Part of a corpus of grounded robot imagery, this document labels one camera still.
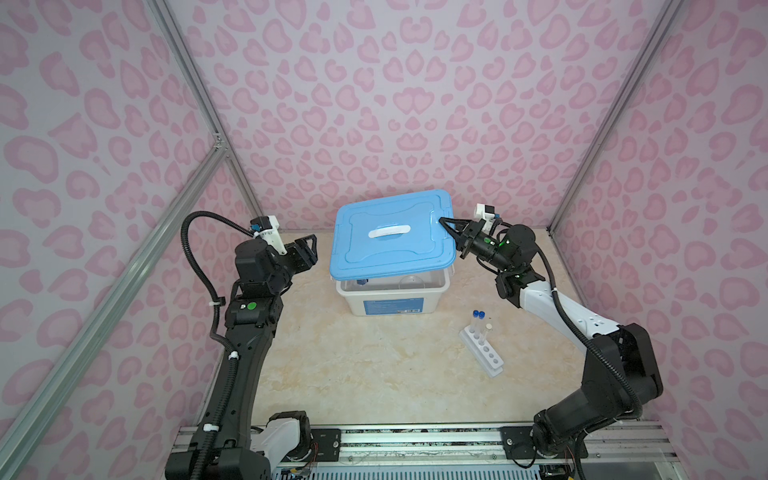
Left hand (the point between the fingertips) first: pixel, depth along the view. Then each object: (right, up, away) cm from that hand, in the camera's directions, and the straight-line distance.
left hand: (306, 234), depth 72 cm
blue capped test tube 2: (+45, -21, +8) cm, 50 cm away
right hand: (+33, +3, -1) cm, 33 cm away
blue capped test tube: (+43, -21, +8) cm, 48 cm away
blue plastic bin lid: (+20, 0, +4) cm, 21 cm away
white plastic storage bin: (+25, -16, +12) cm, 32 cm away
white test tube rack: (+47, -34, +10) cm, 59 cm away
